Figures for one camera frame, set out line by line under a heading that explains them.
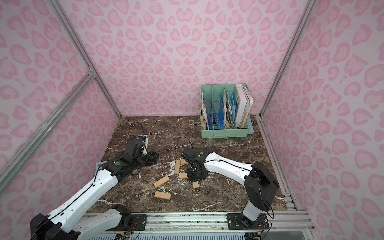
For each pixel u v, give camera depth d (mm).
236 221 722
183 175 884
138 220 738
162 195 823
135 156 597
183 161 675
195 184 782
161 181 859
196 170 667
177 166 927
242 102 927
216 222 750
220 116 1182
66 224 396
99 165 906
